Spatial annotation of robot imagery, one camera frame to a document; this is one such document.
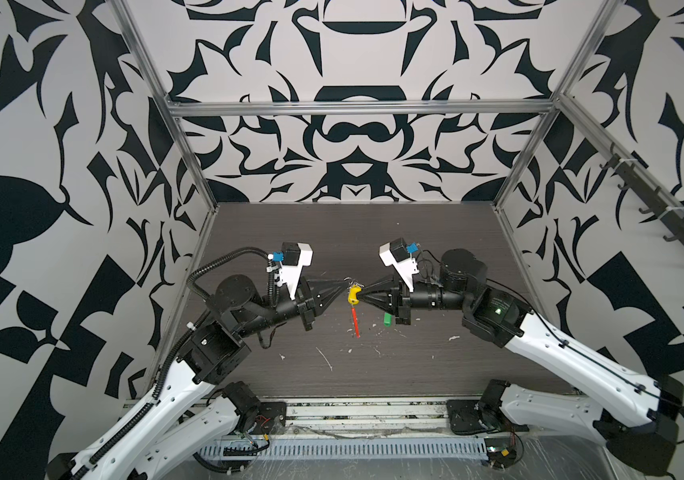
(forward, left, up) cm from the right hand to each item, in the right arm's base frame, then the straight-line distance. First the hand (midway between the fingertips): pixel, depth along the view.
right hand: (362, 297), depth 57 cm
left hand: (+1, +2, +5) cm, 5 cm away
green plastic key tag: (+11, -9, -36) cm, 38 cm away
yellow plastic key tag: (+1, +2, 0) cm, 2 cm away
